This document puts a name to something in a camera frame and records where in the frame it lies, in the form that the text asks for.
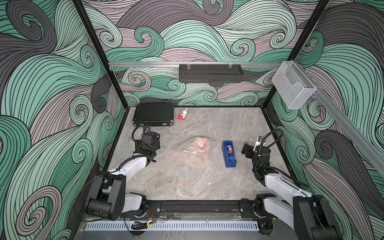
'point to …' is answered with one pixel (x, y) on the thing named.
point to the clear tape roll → (229, 149)
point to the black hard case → (153, 113)
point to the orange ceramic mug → (200, 145)
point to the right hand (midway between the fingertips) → (253, 144)
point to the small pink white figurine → (182, 116)
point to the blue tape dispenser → (229, 153)
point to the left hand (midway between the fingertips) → (146, 138)
